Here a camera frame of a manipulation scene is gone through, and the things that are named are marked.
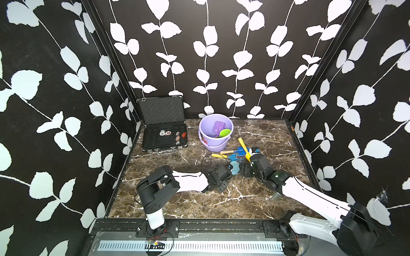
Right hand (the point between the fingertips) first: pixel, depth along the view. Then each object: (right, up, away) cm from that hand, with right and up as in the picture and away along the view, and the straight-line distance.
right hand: (243, 162), depth 84 cm
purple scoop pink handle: (-12, +21, +20) cm, 31 cm away
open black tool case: (-50, +19, +30) cm, 61 cm away
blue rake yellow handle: (-3, 0, +16) cm, 17 cm away
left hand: (-10, -10, +6) cm, 16 cm away
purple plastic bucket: (-19, +14, +5) cm, 24 cm away
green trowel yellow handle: (-9, +16, +15) cm, 24 cm away
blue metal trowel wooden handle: (+2, +4, +19) cm, 19 cm away
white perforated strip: (-25, -35, -14) cm, 45 cm away
